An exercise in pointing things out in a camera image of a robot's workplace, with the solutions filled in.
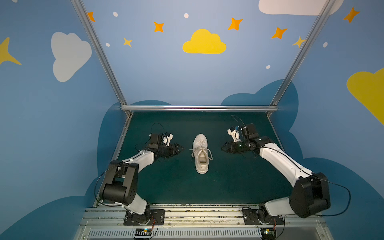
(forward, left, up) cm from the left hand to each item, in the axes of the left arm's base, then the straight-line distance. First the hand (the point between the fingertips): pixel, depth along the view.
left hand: (181, 149), depth 91 cm
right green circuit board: (-41, -46, -11) cm, 63 cm away
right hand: (-2, -26, +7) cm, 27 cm away
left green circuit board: (-41, +17, -11) cm, 46 cm away
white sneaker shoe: (-5, -13, -4) cm, 15 cm away
